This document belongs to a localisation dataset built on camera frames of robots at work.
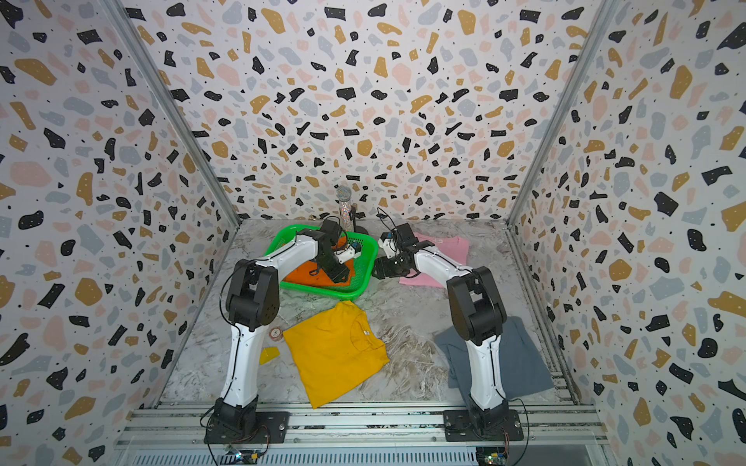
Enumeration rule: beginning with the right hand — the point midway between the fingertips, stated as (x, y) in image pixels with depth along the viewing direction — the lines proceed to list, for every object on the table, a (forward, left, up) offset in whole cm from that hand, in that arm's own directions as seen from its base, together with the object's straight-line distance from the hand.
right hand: (379, 271), depth 98 cm
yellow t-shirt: (-25, +12, -5) cm, 28 cm away
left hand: (+2, +13, -4) cm, 14 cm away
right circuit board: (-49, -30, -9) cm, 58 cm away
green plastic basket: (+6, +6, -6) cm, 11 cm away
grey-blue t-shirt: (-30, -42, -7) cm, 52 cm away
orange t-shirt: (-6, +21, +6) cm, 22 cm away
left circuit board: (-51, +30, -7) cm, 60 cm away
